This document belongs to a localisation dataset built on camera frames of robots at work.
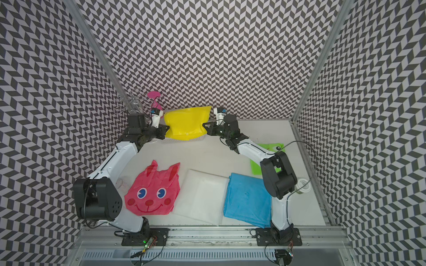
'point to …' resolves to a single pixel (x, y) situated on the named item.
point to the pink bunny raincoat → (153, 191)
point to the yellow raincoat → (187, 124)
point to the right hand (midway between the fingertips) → (202, 126)
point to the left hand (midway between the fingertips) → (168, 127)
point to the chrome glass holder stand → (130, 103)
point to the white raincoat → (202, 197)
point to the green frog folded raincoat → (255, 167)
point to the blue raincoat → (249, 199)
